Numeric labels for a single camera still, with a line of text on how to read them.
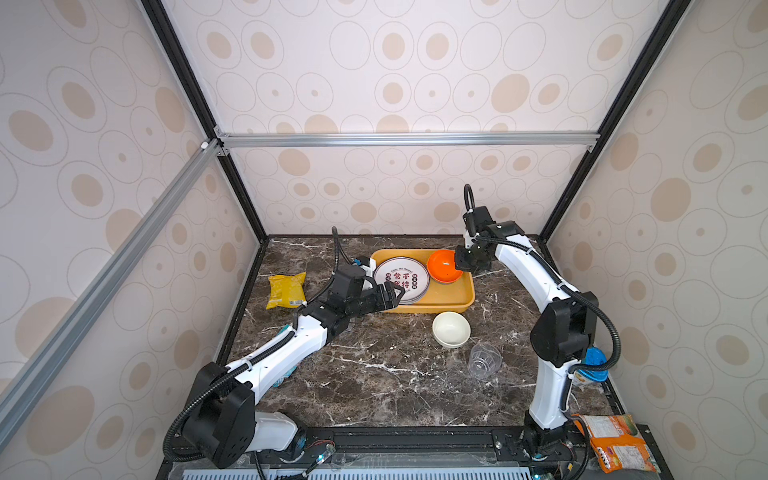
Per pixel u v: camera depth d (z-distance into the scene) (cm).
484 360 87
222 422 41
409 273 106
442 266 92
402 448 74
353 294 63
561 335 52
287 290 100
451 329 92
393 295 73
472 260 78
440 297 102
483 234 66
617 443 72
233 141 92
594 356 79
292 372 85
